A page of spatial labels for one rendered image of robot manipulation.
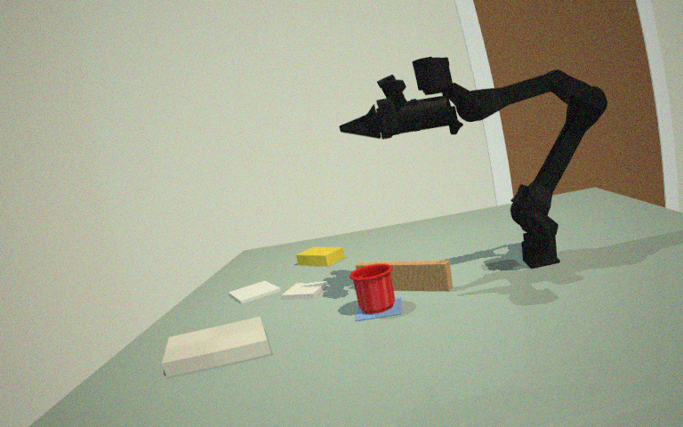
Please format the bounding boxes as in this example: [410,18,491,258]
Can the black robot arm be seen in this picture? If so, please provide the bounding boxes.
[377,56,607,269]

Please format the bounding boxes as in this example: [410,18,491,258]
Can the tan rectangular block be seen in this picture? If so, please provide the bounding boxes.
[356,260,453,292]

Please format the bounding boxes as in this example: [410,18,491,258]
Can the white flat rectangular slab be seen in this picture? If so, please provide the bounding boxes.
[229,281,281,304]

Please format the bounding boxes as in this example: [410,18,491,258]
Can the beige rectangular block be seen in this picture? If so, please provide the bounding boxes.
[162,317,270,376]

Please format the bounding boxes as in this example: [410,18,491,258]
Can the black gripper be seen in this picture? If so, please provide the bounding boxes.
[340,98,427,140]

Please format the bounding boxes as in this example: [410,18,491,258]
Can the yellow flat block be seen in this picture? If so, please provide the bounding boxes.
[296,247,345,267]

